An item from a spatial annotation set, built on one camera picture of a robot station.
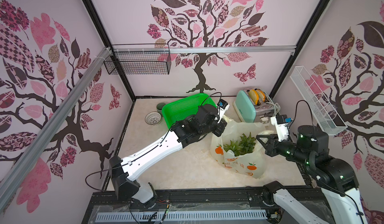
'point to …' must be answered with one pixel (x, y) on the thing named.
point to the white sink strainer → (153, 118)
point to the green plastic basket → (177, 109)
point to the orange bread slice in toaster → (261, 95)
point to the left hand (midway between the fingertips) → (222, 122)
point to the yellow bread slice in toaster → (254, 96)
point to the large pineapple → (246, 145)
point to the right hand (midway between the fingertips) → (258, 140)
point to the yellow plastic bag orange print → (252, 165)
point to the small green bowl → (159, 107)
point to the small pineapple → (235, 146)
